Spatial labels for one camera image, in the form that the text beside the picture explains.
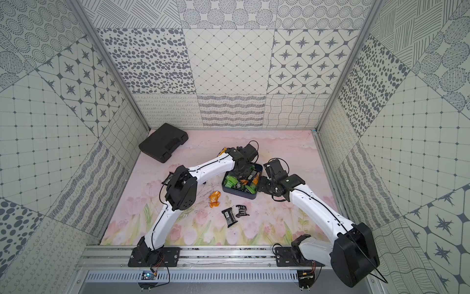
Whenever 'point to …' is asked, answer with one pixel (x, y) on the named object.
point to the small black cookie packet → (242, 211)
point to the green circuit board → (148, 275)
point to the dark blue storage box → (247, 187)
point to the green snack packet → (230, 181)
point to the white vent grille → (195, 277)
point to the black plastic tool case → (159, 145)
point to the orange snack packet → (213, 199)
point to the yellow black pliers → (221, 151)
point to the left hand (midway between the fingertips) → (245, 169)
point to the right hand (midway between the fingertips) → (263, 188)
